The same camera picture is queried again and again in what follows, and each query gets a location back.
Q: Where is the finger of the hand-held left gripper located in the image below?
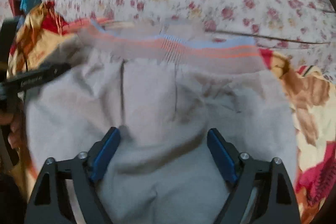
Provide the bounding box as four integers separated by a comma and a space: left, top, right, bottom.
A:
3, 63, 72, 94

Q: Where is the person's left hand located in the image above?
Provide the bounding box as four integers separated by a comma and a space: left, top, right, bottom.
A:
0, 111, 27, 151

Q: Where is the red yellow patterned blanket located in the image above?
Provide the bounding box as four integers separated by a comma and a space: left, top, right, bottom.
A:
7, 1, 336, 224

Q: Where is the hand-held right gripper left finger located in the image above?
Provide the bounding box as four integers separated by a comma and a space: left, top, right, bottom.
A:
26, 127, 122, 224

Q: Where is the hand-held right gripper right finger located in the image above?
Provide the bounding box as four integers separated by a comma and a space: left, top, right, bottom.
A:
207, 128, 301, 224

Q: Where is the thin dark cord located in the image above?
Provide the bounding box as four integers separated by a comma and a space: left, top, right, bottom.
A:
207, 0, 336, 45

